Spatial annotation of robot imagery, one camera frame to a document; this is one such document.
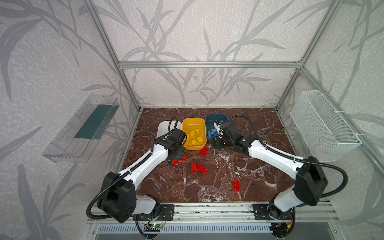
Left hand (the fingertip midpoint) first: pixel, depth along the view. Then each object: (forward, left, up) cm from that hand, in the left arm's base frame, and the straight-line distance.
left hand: (177, 150), depth 85 cm
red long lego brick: (-7, -14, -10) cm, 18 cm away
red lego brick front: (-16, -33, -10) cm, 38 cm away
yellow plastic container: (+24, -5, -8) cm, 26 cm away
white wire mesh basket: (-5, -67, +24) cm, 72 cm away
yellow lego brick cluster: (+12, -13, -8) cm, 20 cm away
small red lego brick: (-7, -9, -8) cm, 14 cm away
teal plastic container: (+30, -21, -8) cm, 37 cm away
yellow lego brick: (+19, -10, -8) cm, 23 cm away
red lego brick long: (-4, +2, -8) cm, 9 cm away
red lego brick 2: (0, -3, -10) cm, 10 cm away
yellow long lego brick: (+16, -7, -8) cm, 20 cm away
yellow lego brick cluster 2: (+10, -8, -8) cm, 15 cm away
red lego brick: (+4, -15, -9) cm, 18 cm away
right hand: (+7, -21, +6) cm, 23 cm away
